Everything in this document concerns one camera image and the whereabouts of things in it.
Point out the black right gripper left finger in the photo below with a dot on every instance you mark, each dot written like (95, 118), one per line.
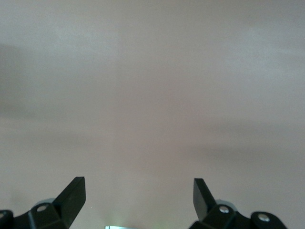
(69, 202)

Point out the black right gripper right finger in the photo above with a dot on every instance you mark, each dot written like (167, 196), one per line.
(202, 202)

